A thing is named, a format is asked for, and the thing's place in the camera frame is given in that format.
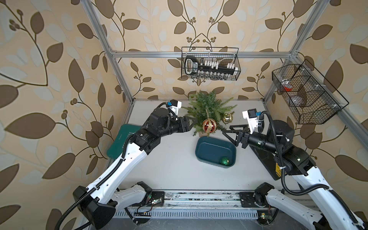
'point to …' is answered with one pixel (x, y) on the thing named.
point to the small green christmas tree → (204, 106)
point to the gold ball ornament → (227, 117)
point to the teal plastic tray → (215, 151)
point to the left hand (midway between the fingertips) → (192, 118)
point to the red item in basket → (288, 89)
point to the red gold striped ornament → (210, 125)
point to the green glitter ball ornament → (224, 161)
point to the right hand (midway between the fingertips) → (226, 129)
